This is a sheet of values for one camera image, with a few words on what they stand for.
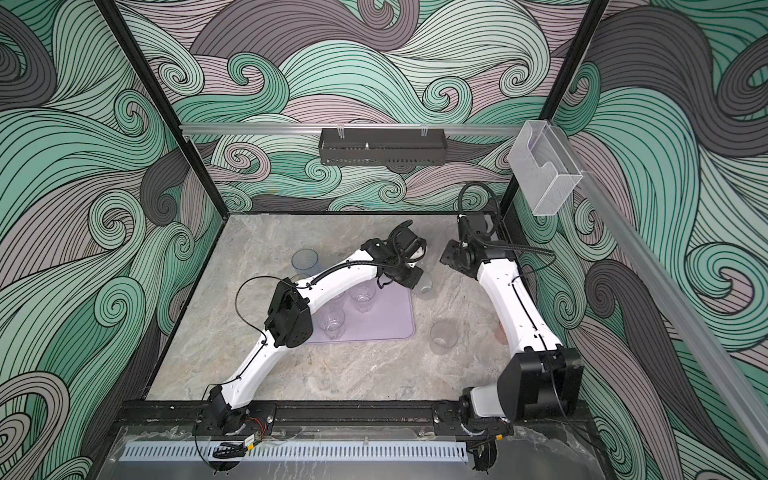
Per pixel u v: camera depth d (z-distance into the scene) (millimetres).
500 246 543
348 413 746
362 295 951
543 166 792
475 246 559
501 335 817
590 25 730
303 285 582
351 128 947
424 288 925
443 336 817
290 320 588
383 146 956
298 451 697
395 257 680
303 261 933
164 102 877
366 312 925
